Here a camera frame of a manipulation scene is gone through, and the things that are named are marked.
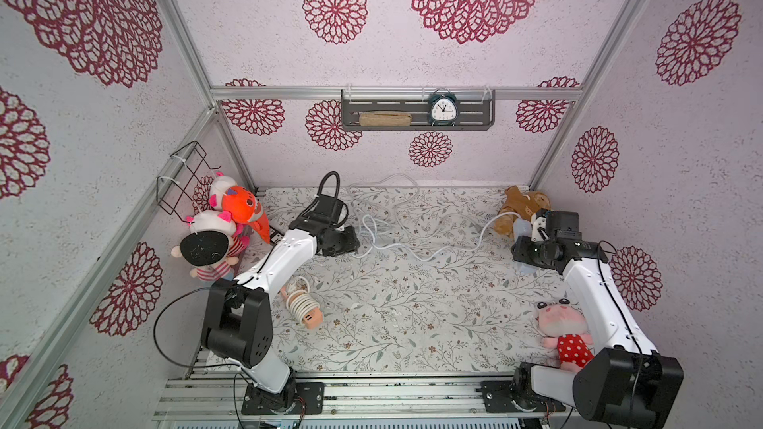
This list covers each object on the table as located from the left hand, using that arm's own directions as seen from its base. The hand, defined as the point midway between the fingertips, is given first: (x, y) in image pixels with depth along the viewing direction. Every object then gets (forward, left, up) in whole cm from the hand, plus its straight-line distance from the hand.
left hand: (355, 245), depth 88 cm
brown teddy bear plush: (+19, -56, -5) cm, 59 cm away
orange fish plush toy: (+9, +34, +7) cm, 36 cm away
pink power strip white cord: (-16, +14, -6) cm, 22 cm away
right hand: (-3, -47, +5) cm, 47 cm away
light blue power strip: (+1, -47, +7) cm, 48 cm away
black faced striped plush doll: (-6, +37, +10) cm, 39 cm away
